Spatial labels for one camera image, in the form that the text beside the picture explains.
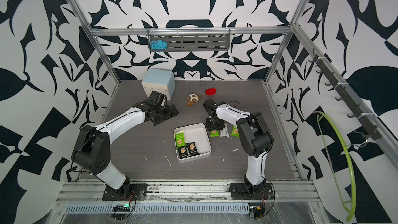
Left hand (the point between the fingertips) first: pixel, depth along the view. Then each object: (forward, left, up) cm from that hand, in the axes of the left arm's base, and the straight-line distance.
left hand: (171, 112), depth 91 cm
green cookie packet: (-13, -5, -8) cm, 16 cm away
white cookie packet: (-10, -31, -8) cm, 33 cm away
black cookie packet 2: (-19, -12, -8) cm, 24 cm away
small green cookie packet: (-9, -37, -10) cm, 39 cm away
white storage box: (-9, -15, -10) cm, 20 cm away
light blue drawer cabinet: (+21, +7, +5) cm, 23 cm away
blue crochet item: (+31, +6, +24) cm, 40 cm away
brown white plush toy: (+16, -13, -7) cm, 21 cm away
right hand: (-5, -23, -9) cm, 25 cm away
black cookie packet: (-21, -7, -7) cm, 23 cm away
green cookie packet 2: (-10, -24, -8) cm, 28 cm away
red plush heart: (+23, -26, -9) cm, 35 cm away
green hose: (-51, -64, +12) cm, 82 cm away
